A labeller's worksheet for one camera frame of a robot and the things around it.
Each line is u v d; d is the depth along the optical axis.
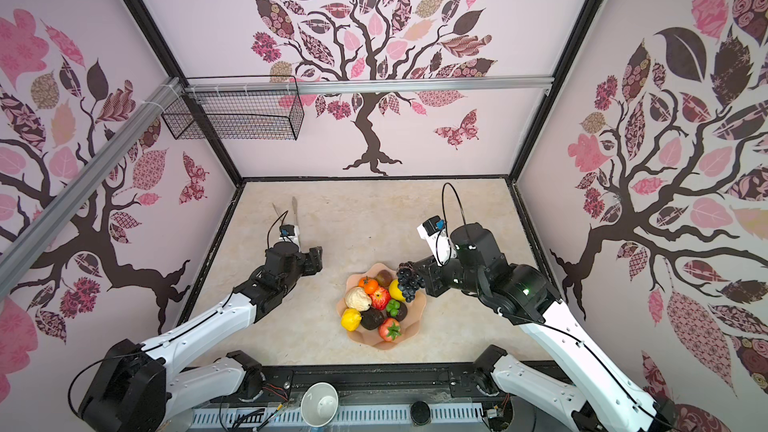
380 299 0.81
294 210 1.10
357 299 0.79
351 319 0.76
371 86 0.92
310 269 0.76
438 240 0.52
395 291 0.82
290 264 0.66
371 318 0.77
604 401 0.37
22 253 0.50
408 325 0.81
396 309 0.81
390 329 0.76
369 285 0.82
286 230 0.73
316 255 0.78
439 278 0.55
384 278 0.85
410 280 0.67
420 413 0.62
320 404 0.70
